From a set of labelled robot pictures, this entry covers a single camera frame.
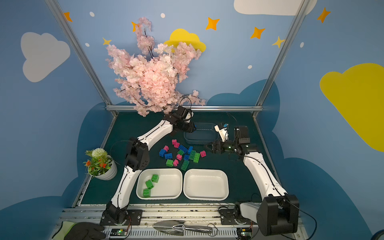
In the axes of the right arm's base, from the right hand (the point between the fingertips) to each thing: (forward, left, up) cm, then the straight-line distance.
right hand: (212, 142), depth 80 cm
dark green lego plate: (+2, +11, -19) cm, 22 cm away
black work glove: (-42, +59, -18) cm, 75 cm away
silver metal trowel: (-38, +16, -19) cm, 45 cm away
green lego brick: (-18, +35, -19) cm, 43 cm away
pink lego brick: (+6, +29, -18) cm, 35 cm away
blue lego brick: (+2, +31, -18) cm, 36 cm away
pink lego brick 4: (0, +20, -19) cm, 27 cm away
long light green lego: (0, +8, -20) cm, 21 cm away
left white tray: (-17, +29, -20) cm, 39 cm away
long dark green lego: (-5, +15, -18) cm, 24 cm away
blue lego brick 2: (0, +26, -19) cm, 32 cm away
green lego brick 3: (-24, +34, -16) cm, 44 cm away
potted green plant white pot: (-14, +57, -3) cm, 59 cm away
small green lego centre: (+4, +19, -20) cm, 27 cm away
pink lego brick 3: (+4, +4, -19) cm, 20 cm away
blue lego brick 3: (+6, +13, -19) cm, 24 cm away
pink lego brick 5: (-4, +21, -19) cm, 29 cm away
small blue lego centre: (0, +15, -19) cm, 24 cm away
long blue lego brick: (+7, +18, -19) cm, 27 cm away
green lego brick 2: (-15, +31, -17) cm, 39 cm away
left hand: (+18, +11, -9) cm, 23 cm away
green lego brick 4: (-5, +25, -17) cm, 31 cm away
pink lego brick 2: (+12, +24, -18) cm, 33 cm away
